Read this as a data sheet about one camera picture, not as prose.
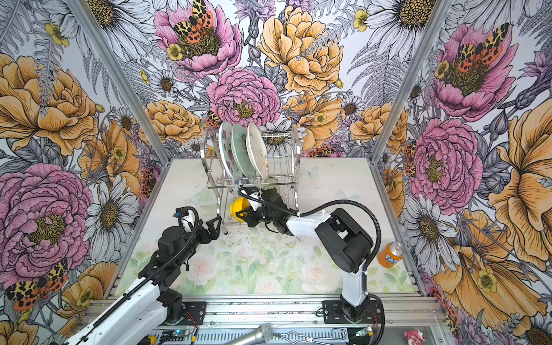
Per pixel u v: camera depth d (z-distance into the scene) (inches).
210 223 28.7
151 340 26.6
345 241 19.6
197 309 29.8
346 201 20.5
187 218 28.1
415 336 26.2
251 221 30.8
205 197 41.6
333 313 29.1
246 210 31.9
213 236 29.2
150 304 21.8
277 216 28.7
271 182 31.2
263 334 26.4
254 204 31.4
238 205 34.1
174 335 27.9
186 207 25.2
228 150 26.7
